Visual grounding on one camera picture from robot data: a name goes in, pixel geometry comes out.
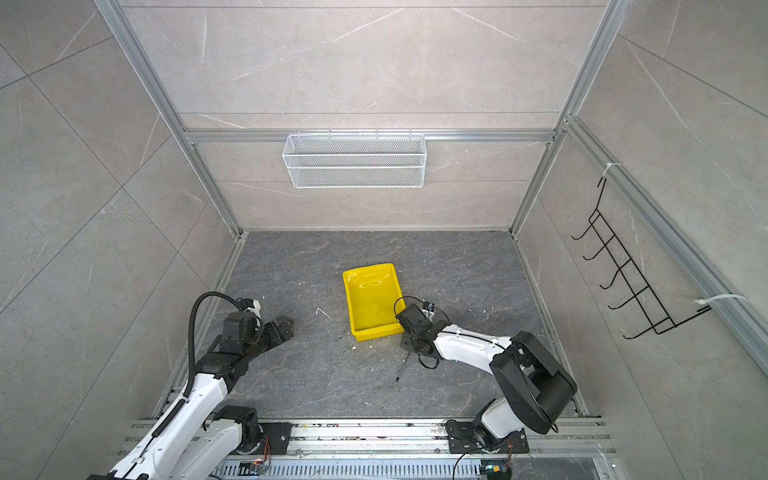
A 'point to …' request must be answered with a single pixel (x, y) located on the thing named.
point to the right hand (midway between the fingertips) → (409, 338)
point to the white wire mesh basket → (353, 161)
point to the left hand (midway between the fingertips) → (279, 320)
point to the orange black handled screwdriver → (397, 378)
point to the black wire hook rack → (657, 317)
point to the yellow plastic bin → (374, 300)
